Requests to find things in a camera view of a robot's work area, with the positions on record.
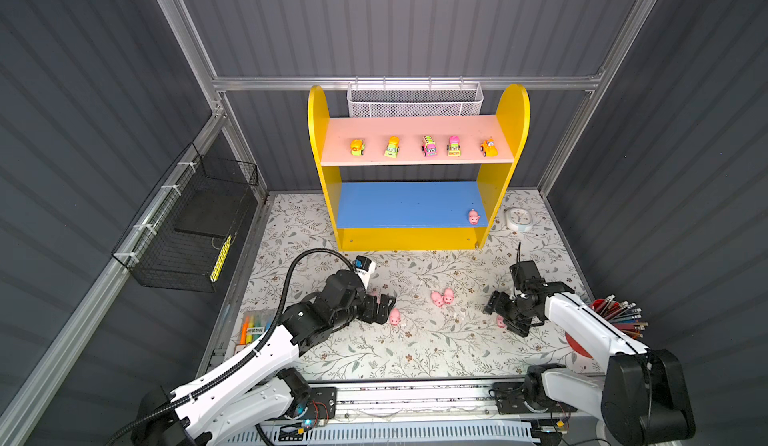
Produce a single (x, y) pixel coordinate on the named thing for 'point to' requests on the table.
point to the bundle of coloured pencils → (623, 315)
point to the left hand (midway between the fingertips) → (381, 295)
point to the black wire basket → (182, 223)
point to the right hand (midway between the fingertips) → (498, 318)
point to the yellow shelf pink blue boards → (417, 215)
